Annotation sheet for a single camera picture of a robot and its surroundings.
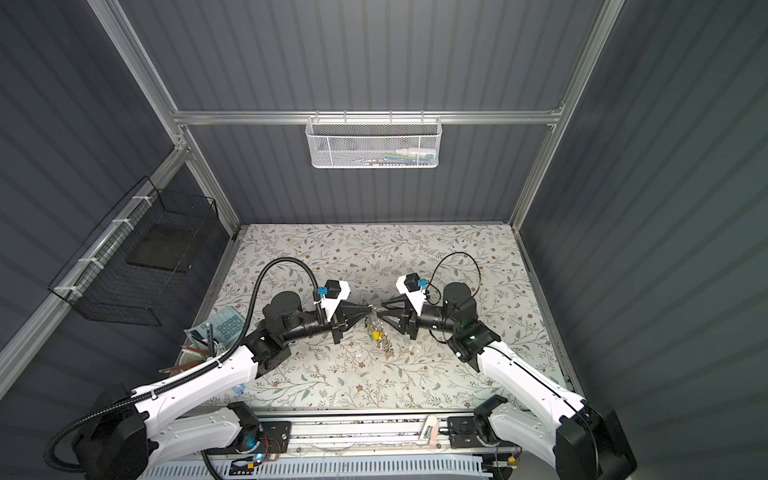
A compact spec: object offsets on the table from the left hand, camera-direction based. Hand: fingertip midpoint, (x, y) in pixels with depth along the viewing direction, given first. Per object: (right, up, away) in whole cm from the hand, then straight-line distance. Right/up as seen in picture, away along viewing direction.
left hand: (371, 308), depth 70 cm
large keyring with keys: (+1, -6, 0) cm, 6 cm away
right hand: (+3, -1, +1) cm, 4 cm away
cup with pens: (-46, -12, +9) cm, 49 cm away
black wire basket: (-60, +10, +4) cm, 61 cm away
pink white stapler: (+15, -31, +3) cm, 34 cm away
